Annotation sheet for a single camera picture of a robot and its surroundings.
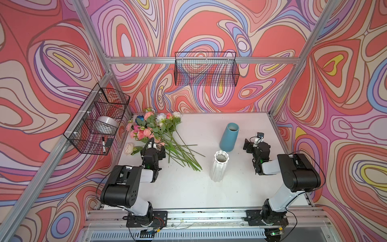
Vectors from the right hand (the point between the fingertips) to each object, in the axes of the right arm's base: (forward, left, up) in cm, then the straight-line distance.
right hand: (253, 142), depth 97 cm
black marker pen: (-13, +82, +22) cm, 86 cm away
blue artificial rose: (+20, +76, +7) cm, 79 cm away
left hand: (-2, +63, +2) cm, 63 cm away
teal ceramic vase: (-2, +18, +10) cm, 20 cm away
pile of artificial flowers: (+14, +61, +3) cm, 63 cm away
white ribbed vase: (-23, +27, +13) cm, 38 cm away
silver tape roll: (-6, +79, +29) cm, 85 cm away
